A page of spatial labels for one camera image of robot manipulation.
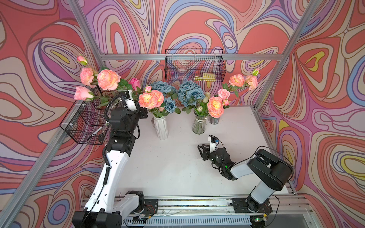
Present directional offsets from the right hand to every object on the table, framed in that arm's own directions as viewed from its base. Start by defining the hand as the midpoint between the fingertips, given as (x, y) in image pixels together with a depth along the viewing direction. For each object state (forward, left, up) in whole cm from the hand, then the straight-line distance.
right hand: (200, 149), depth 89 cm
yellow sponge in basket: (+37, -6, +29) cm, 47 cm away
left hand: (+8, +29, +37) cm, 47 cm away
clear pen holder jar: (+24, -13, -1) cm, 27 cm away
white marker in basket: (0, +57, +21) cm, 61 cm away
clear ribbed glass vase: (+18, -1, +2) cm, 18 cm away
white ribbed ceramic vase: (+11, +24, +11) cm, 28 cm away
